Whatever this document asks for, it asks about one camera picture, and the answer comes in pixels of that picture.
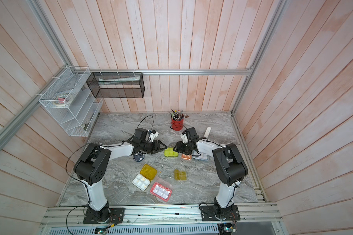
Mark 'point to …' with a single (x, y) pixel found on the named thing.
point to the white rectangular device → (207, 131)
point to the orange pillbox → (188, 157)
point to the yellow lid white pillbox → (142, 180)
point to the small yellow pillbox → (180, 175)
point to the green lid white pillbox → (169, 152)
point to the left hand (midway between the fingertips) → (164, 150)
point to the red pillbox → (161, 191)
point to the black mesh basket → (116, 84)
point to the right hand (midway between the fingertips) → (176, 149)
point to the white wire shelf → (78, 118)
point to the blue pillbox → (203, 156)
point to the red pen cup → (177, 125)
